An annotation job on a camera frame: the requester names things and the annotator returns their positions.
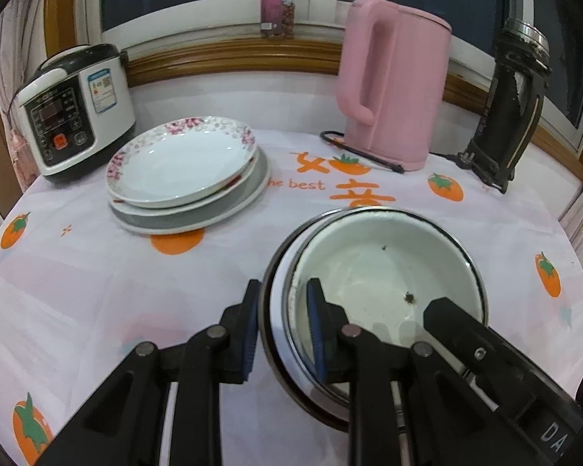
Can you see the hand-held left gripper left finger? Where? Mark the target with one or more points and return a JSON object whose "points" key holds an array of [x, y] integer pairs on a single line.
{"points": [[249, 330]]}

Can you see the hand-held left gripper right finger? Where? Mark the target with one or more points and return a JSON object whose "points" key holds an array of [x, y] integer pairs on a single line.
{"points": [[316, 330]]}

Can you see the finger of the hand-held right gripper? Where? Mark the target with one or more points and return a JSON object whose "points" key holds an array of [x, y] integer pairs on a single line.
{"points": [[466, 340]]}

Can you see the stainless steel bowl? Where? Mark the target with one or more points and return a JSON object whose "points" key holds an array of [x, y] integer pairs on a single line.
{"points": [[291, 398]]}

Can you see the white enamel bowl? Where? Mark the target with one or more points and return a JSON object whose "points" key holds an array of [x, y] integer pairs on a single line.
{"points": [[369, 262]]}

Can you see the white floral plate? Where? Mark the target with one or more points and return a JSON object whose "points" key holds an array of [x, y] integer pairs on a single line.
{"points": [[175, 211], [179, 165]]}

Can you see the grey plate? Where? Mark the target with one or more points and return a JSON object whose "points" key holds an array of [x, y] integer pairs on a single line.
{"points": [[252, 189]]}

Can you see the white tablecloth with orange print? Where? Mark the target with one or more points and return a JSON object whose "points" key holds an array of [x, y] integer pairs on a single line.
{"points": [[102, 291]]}

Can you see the black worn thermos flask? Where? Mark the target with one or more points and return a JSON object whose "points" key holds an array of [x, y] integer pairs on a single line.
{"points": [[510, 107]]}

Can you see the pink electric kettle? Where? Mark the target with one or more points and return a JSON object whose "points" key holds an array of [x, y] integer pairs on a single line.
{"points": [[398, 82]]}

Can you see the white black rice cooker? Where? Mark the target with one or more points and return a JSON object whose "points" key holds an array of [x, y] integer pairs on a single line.
{"points": [[87, 121]]}

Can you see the clear jar of snacks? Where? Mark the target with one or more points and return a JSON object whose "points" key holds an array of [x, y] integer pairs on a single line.
{"points": [[278, 9]]}

